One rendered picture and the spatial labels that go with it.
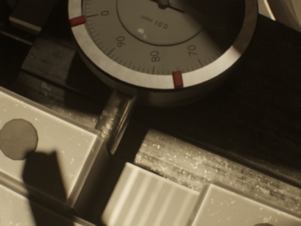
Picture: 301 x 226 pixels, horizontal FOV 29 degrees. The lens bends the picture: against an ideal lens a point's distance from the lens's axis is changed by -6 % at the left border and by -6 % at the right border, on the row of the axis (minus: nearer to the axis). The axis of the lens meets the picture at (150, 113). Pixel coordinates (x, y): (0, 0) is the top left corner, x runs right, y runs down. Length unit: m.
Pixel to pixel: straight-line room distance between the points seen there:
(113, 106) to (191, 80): 0.02
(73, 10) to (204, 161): 0.06
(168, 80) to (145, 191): 0.03
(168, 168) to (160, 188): 0.04
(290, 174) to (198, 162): 0.03
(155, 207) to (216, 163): 0.05
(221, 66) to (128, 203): 0.05
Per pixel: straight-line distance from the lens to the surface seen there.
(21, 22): 0.24
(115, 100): 0.18
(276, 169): 0.20
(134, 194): 0.16
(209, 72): 0.17
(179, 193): 0.16
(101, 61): 0.17
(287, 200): 0.20
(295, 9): 0.28
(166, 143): 0.20
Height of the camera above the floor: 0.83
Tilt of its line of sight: 54 degrees down
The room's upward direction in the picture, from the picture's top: 42 degrees counter-clockwise
